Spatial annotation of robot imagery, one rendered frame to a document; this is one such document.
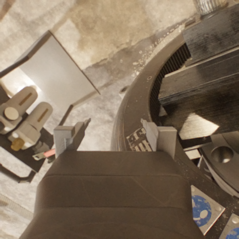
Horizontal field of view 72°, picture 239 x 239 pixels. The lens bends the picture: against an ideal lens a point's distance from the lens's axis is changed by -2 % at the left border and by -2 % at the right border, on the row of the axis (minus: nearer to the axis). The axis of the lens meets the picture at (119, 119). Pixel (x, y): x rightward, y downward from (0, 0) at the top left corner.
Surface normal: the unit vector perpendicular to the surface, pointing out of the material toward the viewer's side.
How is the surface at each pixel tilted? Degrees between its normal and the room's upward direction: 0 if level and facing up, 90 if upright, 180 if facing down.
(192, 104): 13
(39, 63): 0
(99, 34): 0
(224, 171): 90
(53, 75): 0
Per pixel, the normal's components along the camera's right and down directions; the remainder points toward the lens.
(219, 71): -0.55, -0.69
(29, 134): 0.83, -0.37
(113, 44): -0.11, 0.62
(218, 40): -0.29, 0.69
